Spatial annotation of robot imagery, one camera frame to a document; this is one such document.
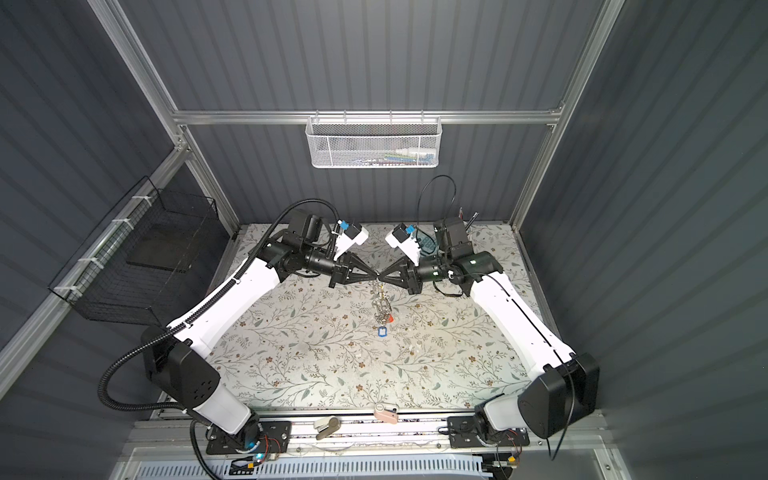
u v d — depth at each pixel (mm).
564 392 394
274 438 725
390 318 741
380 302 996
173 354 427
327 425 738
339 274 620
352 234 619
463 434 735
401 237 615
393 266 664
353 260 656
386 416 754
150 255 739
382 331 747
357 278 672
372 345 891
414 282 609
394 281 674
